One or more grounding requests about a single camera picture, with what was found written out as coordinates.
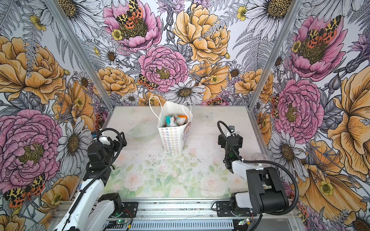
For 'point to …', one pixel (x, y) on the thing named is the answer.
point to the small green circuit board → (121, 222)
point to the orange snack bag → (183, 116)
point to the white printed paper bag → (174, 137)
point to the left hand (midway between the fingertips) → (117, 139)
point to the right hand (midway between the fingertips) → (229, 136)
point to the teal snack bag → (171, 120)
